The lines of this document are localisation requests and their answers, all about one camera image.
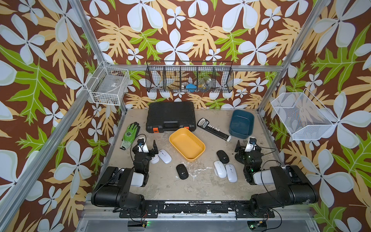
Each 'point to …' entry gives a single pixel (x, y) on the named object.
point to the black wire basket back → (190, 76)
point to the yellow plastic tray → (187, 145)
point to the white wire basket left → (109, 85)
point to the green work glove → (130, 134)
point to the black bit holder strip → (204, 124)
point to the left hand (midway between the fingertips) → (147, 140)
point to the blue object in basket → (191, 87)
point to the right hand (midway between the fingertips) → (245, 141)
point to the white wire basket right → (304, 116)
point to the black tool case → (170, 115)
